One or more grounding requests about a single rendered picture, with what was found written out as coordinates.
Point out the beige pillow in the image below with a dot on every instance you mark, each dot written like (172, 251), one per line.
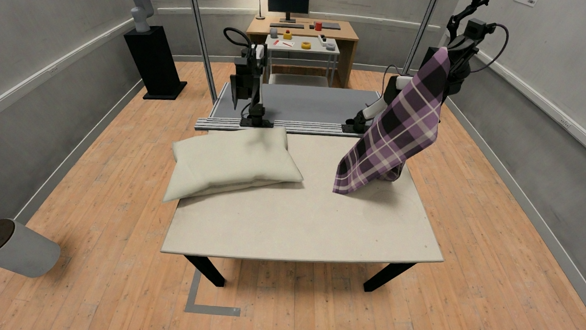
(227, 161)

